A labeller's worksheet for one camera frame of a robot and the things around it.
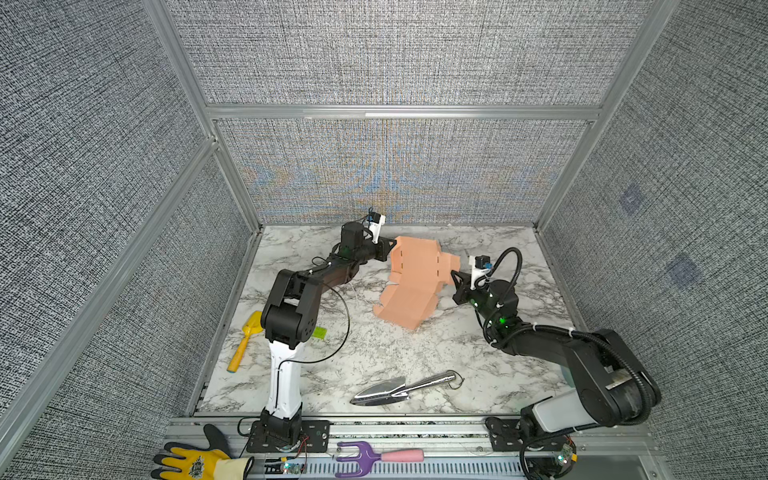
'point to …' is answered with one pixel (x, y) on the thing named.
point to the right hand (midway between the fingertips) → (453, 270)
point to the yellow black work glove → (212, 463)
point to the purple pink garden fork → (366, 457)
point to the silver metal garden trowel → (396, 389)
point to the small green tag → (319, 332)
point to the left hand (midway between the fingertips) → (396, 242)
